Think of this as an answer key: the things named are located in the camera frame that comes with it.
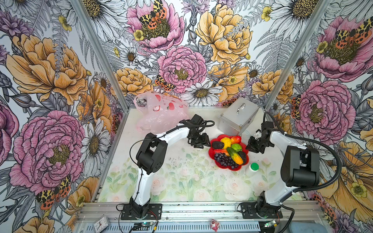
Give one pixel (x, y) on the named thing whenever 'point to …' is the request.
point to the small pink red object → (214, 224)
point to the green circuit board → (269, 223)
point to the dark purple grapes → (225, 160)
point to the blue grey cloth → (309, 227)
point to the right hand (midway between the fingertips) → (247, 151)
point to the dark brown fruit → (243, 156)
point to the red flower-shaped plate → (211, 153)
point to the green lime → (237, 147)
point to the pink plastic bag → (156, 112)
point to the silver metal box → (234, 119)
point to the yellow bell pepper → (227, 142)
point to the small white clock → (101, 224)
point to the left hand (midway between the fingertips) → (206, 149)
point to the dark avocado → (217, 145)
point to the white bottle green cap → (251, 169)
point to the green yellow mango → (235, 157)
